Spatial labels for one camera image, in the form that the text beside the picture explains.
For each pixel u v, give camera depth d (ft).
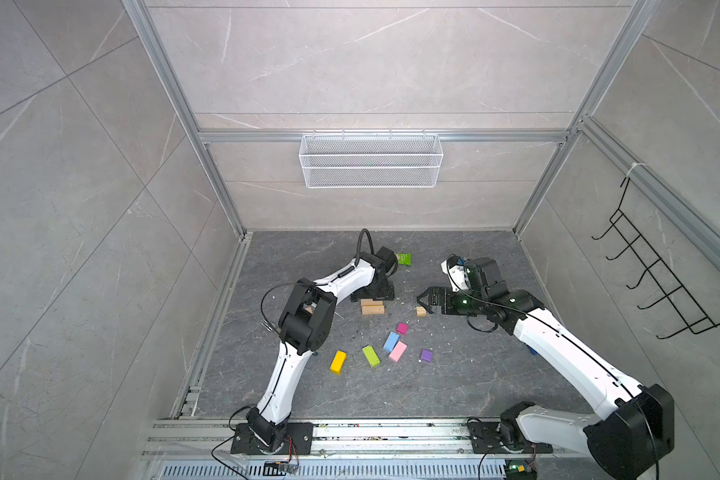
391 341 2.91
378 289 2.93
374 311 3.13
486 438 2.40
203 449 2.38
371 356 2.82
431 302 2.27
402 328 3.04
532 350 1.70
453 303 2.25
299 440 2.40
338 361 2.75
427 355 2.87
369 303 3.04
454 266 2.34
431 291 2.26
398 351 2.89
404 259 3.62
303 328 1.90
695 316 1.93
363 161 3.31
